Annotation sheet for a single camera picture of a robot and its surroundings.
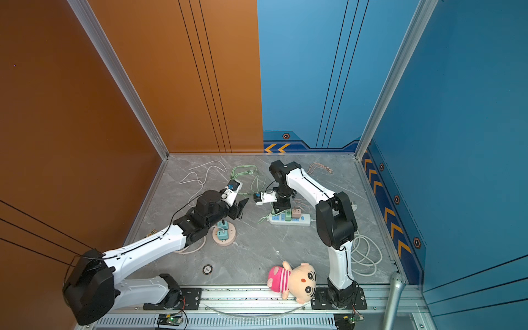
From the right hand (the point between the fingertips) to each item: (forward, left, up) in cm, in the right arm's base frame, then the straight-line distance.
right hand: (279, 204), depth 91 cm
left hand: (-2, +15, +12) cm, 19 cm away
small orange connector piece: (-10, +55, -6) cm, 57 cm away
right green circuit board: (-41, -23, -9) cm, 48 cm away
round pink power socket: (-13, +20, -4) cm, 24 cm away
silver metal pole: (-30, -43, -5) cm, 53 cm away
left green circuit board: (-42, +39, -8) cm, 57 cm away
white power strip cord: (-19, -35, -7) cm, 41 cm away
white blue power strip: (-5, 0, -5) cm, 6 cm away
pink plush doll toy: (-31, -7, +1) cm, 32 cm away
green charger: (-6, -4, 0) cm, 7 cm away
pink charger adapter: (-4, -8, 0) cm, 9 cm away
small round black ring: (-25, +29, -8) cm, 39 cm away
